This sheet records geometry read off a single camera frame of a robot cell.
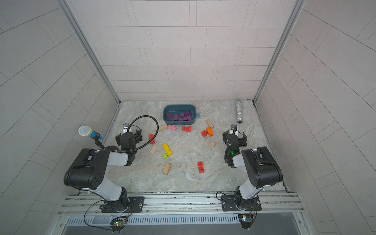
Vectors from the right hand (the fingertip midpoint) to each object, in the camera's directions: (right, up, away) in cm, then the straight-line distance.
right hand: (235, 130), depth 94 cm
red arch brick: (-32, 0, +6) cm, 33 cm away
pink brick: (-44, +1, +6) cm, 44 cm away
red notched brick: (-23, -20, -11) cm, 33 cm away
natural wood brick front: (-43, -21, -13) cm, 49 cm away
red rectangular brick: (-55, -4, +1) cm, 55 cm away
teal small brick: (-24, +9, +14) cm, 29 cm away
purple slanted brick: (-35, +6, +12) cm, 37 cm away
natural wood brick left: (-52, -11, -5) cm, 54 cm away
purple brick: (-40, +8, +12) cm, 43 cm away
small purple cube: (-36, +10, +12) cm, 39 cm away
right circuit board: (-2, -39, -25) cm, 47 cm away
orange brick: (-17, -2, +3) cm, 17 cm away
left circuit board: (-60, -38, -30) cm, 77 cm away
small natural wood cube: (-15, -9, -2) cm, 18 cm away
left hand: (-67, +1, 0) cm, 67 cm away
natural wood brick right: (-16, +4, +8) cm, 18 cm away
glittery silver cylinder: (+7, +19, +19) cm, 28 cm away
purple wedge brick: (-45, +8, +13) cm, 48 cm away
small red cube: (-20, -3, +4) cm, 21 cm away
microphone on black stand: (-77, +3, -26) cm, 82 cm away
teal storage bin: (-38, +10, +12) cm, 40 cm away
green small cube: (-45, -15, -7) cm, 48 cm away
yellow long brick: (-43, -12, -5) cm, 45 cm away
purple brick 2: (-32, +10, +14) cm, 36 cm away
